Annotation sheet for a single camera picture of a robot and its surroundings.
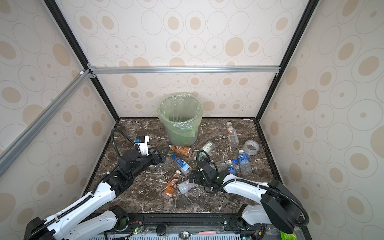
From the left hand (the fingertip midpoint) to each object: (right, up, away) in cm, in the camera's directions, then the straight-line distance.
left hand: (167, 147), depth 72 cm
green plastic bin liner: (+4, +20, +30) cm, 37 cm away
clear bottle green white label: (+40, +3, +33) cm, 52 cm away
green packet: (+56, -41, -4) cm, 70 cm away
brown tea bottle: (+6, -5, +23) cm, 24 cm away
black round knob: (-1, -34, -9) cm, 35 cm away
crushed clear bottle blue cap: (+37, -15, +15) cm, 42 cm away
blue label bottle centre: (+6, -12, +17) cm, 21 cm away
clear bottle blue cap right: (+45, -14, +22) cm, 53 cm away
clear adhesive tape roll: (+52, -3, +31) cm, 61 cm away
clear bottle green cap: (+22, -3, +24) cm, 33 cm away
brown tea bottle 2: (0, -23, +7) cm, 24 cm away
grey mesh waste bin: (0, +3, +25) cm, 25 cm away
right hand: (+14, -19, +13) cm, 27 cm away
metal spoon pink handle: (+9, -42, -1) cm, 43 cm away
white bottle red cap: (+9, -22, +8) cm, 25 cm away
